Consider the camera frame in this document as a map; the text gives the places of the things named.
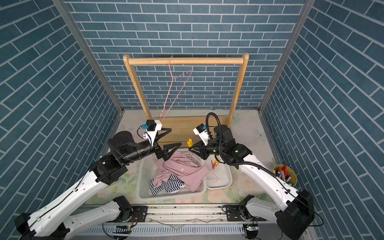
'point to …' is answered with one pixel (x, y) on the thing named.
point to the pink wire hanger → (190, 71)
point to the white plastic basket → (146, 172)
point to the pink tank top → (181, 165)
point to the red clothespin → (213, 165)
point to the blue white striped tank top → (172, 185)
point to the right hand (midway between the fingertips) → (193, 148)
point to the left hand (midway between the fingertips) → (179, 138)
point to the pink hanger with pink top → (217, 180)
